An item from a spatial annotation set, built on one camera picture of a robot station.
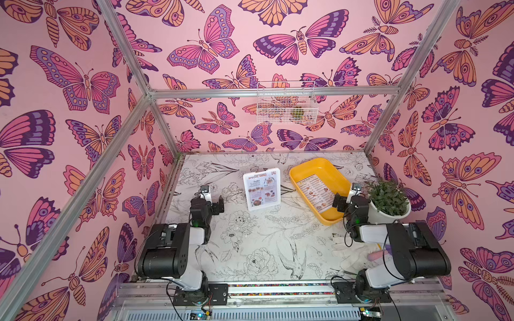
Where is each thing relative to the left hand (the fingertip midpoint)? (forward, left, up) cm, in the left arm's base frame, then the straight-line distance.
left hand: (212, 194), depth 95 cm
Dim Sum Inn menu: (+5, -52, -6) cm, 52 cm away
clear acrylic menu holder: (-1, -17, +10) cm, 20 cm away
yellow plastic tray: (+19, -58, -5) cm, 61 cm away
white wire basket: (+34, -35, +28) cm, 56 cm away
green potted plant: (-10, -74, +10) cm, 76 cm away
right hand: (0, -65, +1) cm, 65 cm away
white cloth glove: (-26, -62, -8) cm, 68 cm away
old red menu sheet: (0, -24, +6) cm, 25 cm away
